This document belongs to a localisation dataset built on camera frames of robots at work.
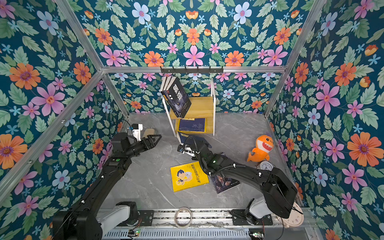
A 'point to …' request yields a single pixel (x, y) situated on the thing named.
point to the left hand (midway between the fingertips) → (159, 134)
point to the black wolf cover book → (179, 95)
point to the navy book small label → (183, 137)
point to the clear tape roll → (175, 219)
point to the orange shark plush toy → (264, 144)
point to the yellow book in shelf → (196, 124)
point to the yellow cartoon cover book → (188, 176)
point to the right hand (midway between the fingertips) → (197, 140)
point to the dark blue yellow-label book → (192, 124)
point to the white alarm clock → (265, 165)
